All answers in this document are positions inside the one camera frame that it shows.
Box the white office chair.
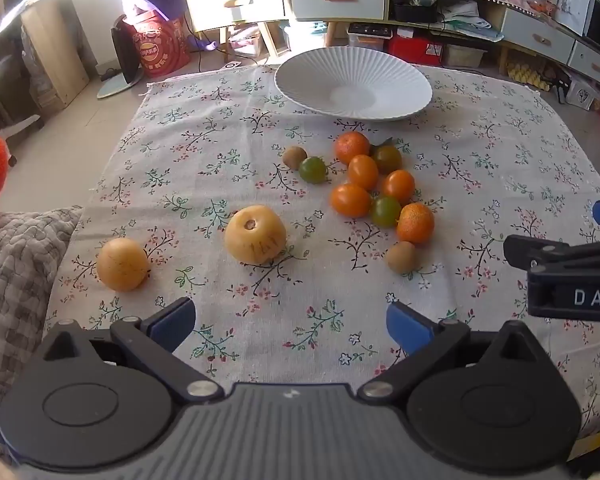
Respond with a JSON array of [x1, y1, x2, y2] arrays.
[[0, 52, 43, 166]]

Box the smooth orange tangerine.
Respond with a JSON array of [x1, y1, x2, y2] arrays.
[[329, 183, 372, 218], [382, 169, 416, 206], [347, 154, 380, 191]]

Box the white ribbed bowl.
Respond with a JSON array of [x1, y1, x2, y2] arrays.
[[273, 47, 434, 122]]

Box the yellow egg tray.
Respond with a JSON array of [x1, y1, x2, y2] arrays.
[[506, 60, 553, 92]]

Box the black panel on round base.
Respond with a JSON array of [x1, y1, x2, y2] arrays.
[[96, 15, 144, 100]]

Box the red round bucket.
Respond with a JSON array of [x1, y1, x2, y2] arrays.
[[125, 12, 191, 78]]

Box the rough orange tangerine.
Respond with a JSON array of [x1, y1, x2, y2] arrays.
[[396, 202, 436, 245], [334, 131, 371, 166]]

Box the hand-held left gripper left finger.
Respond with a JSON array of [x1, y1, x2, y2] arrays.
[[40, 296, 226, 407]]

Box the yellow pear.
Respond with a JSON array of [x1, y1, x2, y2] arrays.
[[224, 205, 287, 265]]

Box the round speckled yellow-orange fruit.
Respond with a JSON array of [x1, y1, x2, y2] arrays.
[[96, 238, 151, 292]]

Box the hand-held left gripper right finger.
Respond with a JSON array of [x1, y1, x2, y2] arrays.
[[356, 301, 552, 405]]

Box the wooden desk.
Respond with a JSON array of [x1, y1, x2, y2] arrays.
[[0, 0, 91, 111]]

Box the yellowish green tangerine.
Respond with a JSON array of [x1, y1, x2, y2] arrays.
[[371, 145, 403, 175]]

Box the pile of folded white fabrics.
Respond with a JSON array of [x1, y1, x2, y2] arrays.
[[440, 0, 506, 41]]

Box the white printed box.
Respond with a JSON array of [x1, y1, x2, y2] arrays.
[[565, 77, 600, 111]]

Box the clear storage box with lid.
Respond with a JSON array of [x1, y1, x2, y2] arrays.
[[227, 25, 266, 58]]

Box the floral tablecloth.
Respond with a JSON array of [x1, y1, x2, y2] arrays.
[[44, 62, 600, 443]]

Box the red box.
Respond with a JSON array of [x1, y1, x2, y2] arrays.
[[390, 35, 446, 66]]

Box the clear plastic box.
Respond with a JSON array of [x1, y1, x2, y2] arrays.
[[442, 44, 486, 68]]

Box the wooden shelf cabinet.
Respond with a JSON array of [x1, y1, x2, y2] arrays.
[[177, 0, 288, 61]]

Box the black storage box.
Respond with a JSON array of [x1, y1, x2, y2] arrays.
[[392, 0, 441, 23]]

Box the brown kiwi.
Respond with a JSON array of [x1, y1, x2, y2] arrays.
[[384, 241, 421, 275], [282, 146, 308, 170]]

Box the grey quilted blanket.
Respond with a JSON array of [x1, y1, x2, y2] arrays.
[[0, 205, 86, 461]]

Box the long low wooden cabinet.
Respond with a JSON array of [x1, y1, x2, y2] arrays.
[[387, 0, 600, 88]]

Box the plastic box with black lid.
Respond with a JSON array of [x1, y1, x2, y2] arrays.
[[347, 22, 393, 53]]

